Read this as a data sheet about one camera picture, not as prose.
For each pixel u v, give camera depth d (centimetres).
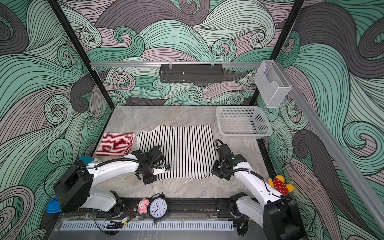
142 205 71
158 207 71
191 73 95
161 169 74
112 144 95
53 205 66
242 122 110
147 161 62
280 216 44
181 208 74
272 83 79
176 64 95
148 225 70
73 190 42
